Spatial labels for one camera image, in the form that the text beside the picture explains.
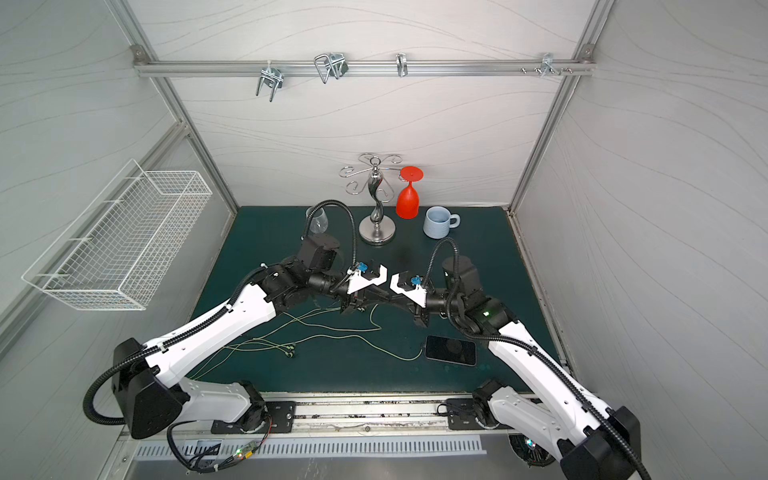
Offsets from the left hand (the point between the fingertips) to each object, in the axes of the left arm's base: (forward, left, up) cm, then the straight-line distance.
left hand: (381, 295), depth 67 cm
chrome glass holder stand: (+41, +4, -23) cm, 47 cm away
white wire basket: (+7, +62, +6) cm, 62 cm away
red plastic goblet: (+39, -7, -7) cm, 40 cm away
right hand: (+2, -2, -2) cm, 3 cm away
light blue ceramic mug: (+42, -19, -22) cm, 51 cm away
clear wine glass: (+35, +24, -14) cm, 45 cm away
